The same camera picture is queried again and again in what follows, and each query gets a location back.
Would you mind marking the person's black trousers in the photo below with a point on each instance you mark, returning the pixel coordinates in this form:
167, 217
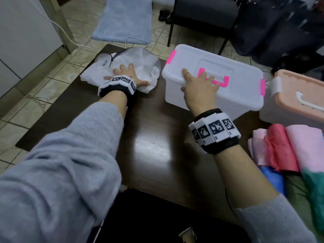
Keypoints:
157, 220

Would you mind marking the blue-grey floor mat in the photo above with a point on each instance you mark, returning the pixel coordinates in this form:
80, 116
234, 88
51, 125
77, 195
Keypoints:
124, 20

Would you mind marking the small clear plastic bin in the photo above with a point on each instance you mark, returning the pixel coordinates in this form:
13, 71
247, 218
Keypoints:
291, 88

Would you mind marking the person's right hand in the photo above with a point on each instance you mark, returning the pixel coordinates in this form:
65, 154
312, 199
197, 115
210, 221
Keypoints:
200, 96

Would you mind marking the translucent zipper bag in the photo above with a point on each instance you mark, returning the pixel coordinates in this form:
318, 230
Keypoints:
144, 63

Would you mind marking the person's right forearm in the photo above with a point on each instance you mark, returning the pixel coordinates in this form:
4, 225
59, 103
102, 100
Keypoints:
245, 182

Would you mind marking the red plastic bag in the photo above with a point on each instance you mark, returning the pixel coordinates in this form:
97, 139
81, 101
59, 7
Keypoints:
282, 149

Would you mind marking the pair of black shoes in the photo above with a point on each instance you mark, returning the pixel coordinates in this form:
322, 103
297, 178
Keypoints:
164, 15

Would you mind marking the person's left forearm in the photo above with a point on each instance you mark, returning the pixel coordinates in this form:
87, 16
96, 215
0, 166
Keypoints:
63, 161

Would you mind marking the white cabinet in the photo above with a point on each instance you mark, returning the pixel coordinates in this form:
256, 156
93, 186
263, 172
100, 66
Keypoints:
22, 35

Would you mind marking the black right wristband with markers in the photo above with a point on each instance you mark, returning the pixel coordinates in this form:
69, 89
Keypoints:
220, 146

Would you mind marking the blue plastic bag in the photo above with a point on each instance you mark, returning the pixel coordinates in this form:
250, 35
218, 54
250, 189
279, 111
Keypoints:
274, 179

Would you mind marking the black chair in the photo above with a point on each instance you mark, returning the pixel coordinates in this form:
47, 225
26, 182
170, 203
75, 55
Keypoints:
202, 12

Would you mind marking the pink plastic bag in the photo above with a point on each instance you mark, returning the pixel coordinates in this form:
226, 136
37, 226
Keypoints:
259, 146
308, 146

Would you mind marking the black smartphone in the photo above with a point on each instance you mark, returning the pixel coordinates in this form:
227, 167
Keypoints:
187, 236

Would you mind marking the person's left hand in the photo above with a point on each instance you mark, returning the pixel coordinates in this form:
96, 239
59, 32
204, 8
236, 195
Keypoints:
126, 72

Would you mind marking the olive green bag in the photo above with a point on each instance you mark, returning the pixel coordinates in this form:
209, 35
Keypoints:
298, 197

